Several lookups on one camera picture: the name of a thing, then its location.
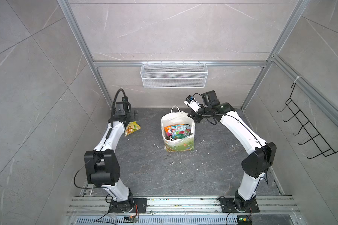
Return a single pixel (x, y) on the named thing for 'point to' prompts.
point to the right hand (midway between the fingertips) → (191, 113)
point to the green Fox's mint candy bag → (180, 131)
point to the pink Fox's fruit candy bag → (168, 132)
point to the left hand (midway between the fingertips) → (130, 111)
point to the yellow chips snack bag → (132, 127)
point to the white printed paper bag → (176, 117)
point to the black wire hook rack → (326, 150)
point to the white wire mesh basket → (174, 75)
